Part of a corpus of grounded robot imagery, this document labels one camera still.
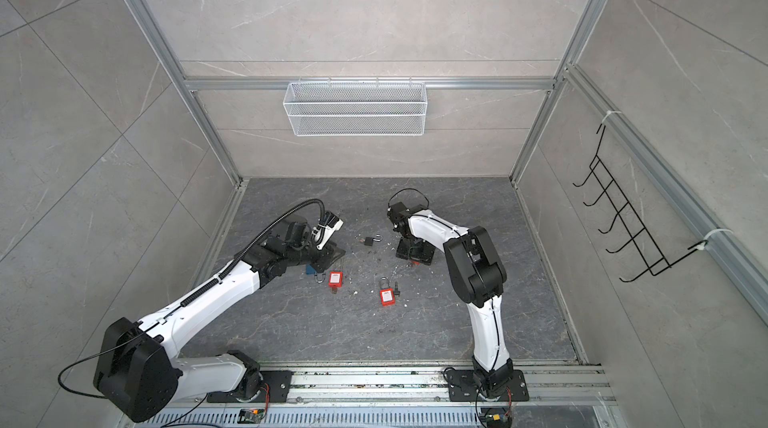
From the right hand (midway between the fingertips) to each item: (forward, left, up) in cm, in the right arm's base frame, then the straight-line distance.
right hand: (413, 256), depth 98 cm
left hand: (-4, +22, +17) cm, 28 cm away
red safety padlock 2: (-9, +25, +2) cm, 27 cm away
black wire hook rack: (-15, -47, +32) cm, 59 cm away
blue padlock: (-5, +33, +2) cm, 34 cm away
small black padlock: (+6, +15, +1) cm, 16 cm away
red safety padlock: (-13, +9, +1) cm, 16 cm away
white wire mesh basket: (+41, +18, +30) cm, 54 cm away
